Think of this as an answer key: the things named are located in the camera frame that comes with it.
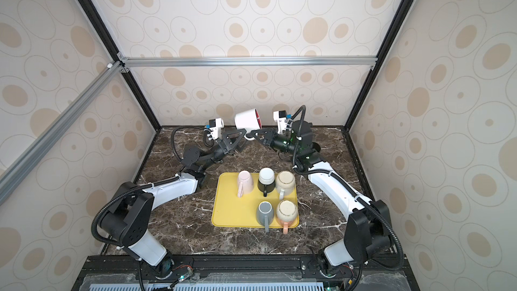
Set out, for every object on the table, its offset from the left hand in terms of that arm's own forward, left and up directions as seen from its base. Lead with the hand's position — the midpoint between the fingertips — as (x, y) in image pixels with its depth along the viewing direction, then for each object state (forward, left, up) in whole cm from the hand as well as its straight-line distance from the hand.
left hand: (250, 136), depth 66 cm
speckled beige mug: (-3, -14, -28) cm, 32 cm away
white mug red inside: (+8, +1, -1) cm, 8 cm away
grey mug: (-16, -5, -27) cm, 32 cm away
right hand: (+4, 0, -4) cm, 6 cm away
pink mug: (-2, +4, -29) cm, 29 cm away
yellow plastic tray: (-12, +9, -36) cm, 39 cm away
